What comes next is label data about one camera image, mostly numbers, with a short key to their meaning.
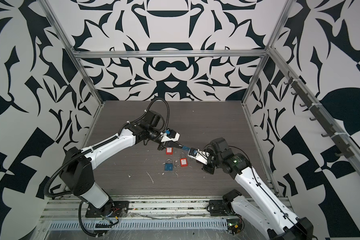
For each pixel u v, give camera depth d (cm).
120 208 74
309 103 60
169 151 92
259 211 54
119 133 56
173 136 62
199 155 63
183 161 89
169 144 68
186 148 72
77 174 43
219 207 74
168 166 87
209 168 66
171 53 94
